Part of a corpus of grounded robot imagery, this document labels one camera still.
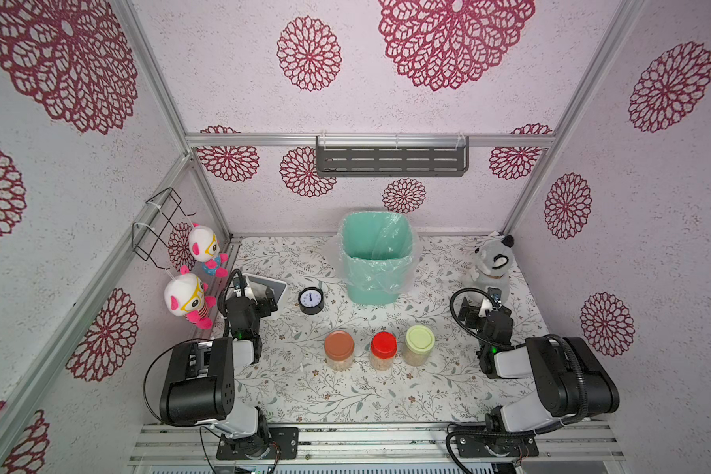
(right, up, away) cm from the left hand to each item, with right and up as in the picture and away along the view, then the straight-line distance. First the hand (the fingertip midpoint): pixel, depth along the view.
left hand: (256, 291), depth 94 cm
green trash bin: (+39, +14, +4) cm, 41 cm away
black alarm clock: (+17, -3, +4) cm, 18 cm away
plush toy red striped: (-14, 0, -14) cm, 20 cm away
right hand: (+71, -2, -2) cm, 71 cm away
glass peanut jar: (+27, -20, -11) cm, 35 cm away
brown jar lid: (+27, -13, -13) cm, 33 cm away
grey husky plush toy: (+73, +9, -6) cm, 73 cm away
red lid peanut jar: (+39, -14, -14) cm, 44 cm away
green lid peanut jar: (+48, -12, -16) cm, 52 cm away
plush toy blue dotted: (-16, +14, 0) cm, 21 cm away
